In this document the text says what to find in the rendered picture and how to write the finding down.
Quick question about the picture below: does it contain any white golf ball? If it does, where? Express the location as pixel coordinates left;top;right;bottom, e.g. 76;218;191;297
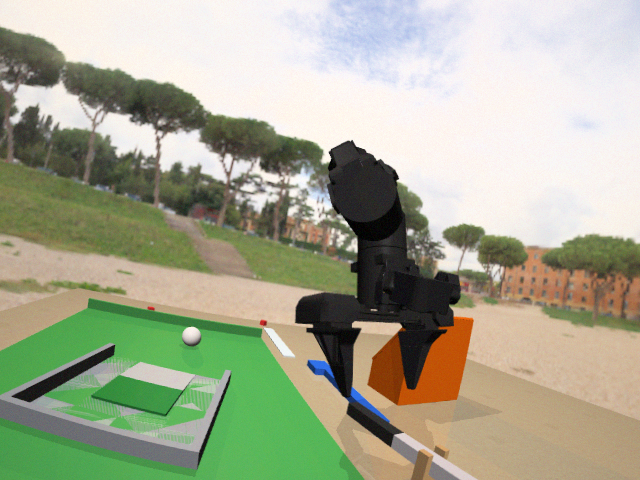
182;327;201;347

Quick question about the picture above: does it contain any grey putter with red face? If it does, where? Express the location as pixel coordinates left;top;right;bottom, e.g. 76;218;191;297
346;402;477;480

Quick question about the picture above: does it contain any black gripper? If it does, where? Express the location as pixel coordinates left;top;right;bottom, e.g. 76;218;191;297
295;246;454;398

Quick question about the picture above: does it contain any white flat bar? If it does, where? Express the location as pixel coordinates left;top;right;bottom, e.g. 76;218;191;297
263;328;295;357

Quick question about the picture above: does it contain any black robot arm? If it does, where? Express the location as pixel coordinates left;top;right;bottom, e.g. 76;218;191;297
327;140;461;315

